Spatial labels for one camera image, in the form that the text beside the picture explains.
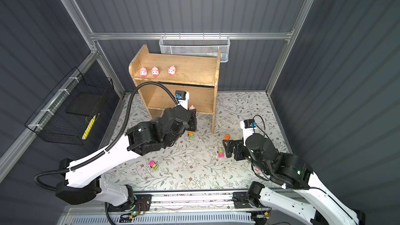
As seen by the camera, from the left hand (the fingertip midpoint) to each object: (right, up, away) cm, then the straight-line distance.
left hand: (195, 111), depth 62 cm
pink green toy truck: (+13, -25, +25) cm, 38 cm away
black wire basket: (-61, -2, +10) cm, 62 cm away
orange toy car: (+18, -17, +33) cm, 41 cm away
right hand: (+15, -13, 0) cm, 20 cm away
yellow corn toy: (-48, -7, +7) cm, 49 cm away
